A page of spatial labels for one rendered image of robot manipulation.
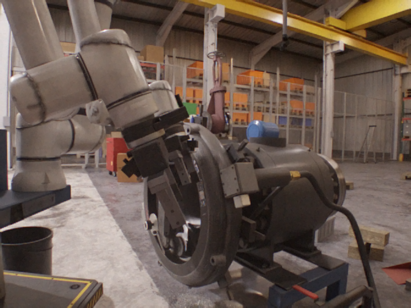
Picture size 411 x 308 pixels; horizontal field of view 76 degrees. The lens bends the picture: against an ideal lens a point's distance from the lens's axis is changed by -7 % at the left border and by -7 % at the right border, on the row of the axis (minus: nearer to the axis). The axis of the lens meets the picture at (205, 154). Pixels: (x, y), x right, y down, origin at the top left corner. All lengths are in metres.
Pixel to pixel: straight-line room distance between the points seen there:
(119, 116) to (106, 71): 0.08
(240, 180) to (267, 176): 0.14
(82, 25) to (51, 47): 0.38
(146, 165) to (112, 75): 0.16
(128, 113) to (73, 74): 0.11
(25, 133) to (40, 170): 0.13
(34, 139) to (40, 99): 0.59
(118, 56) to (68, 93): 0.10
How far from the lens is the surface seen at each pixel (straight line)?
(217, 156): 1.08
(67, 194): 1.18
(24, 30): 0.67
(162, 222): 1.38
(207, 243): 1.10
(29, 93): 0.50
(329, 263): 1.70
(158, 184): 0.45
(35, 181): 1.07
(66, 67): 0.50
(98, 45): 0.51
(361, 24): 14.00
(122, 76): 0.50
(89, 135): 1.19
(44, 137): 1.08
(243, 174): 0.97
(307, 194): 1.51
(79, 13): 1.06
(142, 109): 0.50
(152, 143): 0.47
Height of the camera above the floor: 0.91
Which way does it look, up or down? 3 degrees down
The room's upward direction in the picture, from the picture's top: 1 degrees clockwise
